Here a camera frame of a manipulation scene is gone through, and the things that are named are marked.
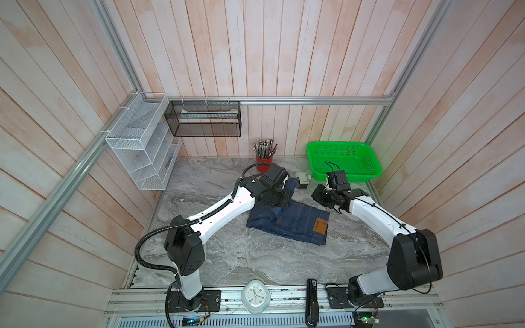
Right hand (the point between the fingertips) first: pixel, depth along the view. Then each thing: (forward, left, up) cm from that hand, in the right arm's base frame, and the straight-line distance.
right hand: (310, 193), depth 90 cm
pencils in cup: (+23, +21, +6) cm, 32 cm away
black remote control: (-46, +5, -6) cm, 47 cm away
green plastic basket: (+32, -33, -11) cm, 47 cm away
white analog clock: (-40, +24, -8) cm, 47 cm away
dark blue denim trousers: (-9, +6, -10) cm, 14 cm away
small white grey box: (+13, +1, -7) cm, 15 cm away
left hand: (-10, +12, +8) cm, 17 cm away
